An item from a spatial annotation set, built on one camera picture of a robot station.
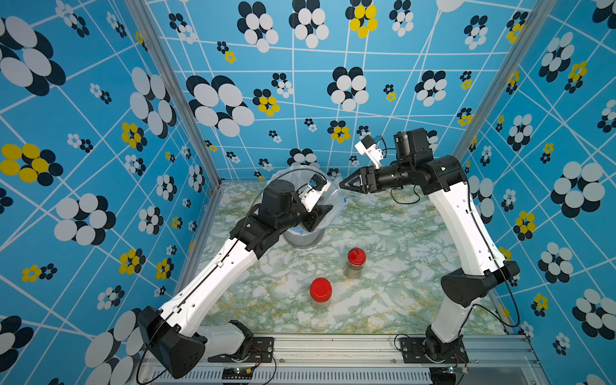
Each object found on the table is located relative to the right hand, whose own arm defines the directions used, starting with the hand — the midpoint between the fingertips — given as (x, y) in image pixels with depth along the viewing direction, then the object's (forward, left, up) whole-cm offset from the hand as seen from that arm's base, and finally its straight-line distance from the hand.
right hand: (349, 183), depth 65 cm
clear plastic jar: (+4, +6, -23) cm, 23 cm away
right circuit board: (-40, -27, -39) cm, 62 cm away
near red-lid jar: (-20, +8, -28) cm, 35 cm away
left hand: (-1, +5, -5) cm, 7 cm away
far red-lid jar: (-9, -4, -28) cm, 29 cm away
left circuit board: (-40, +34, -42) cm, 67 cm away
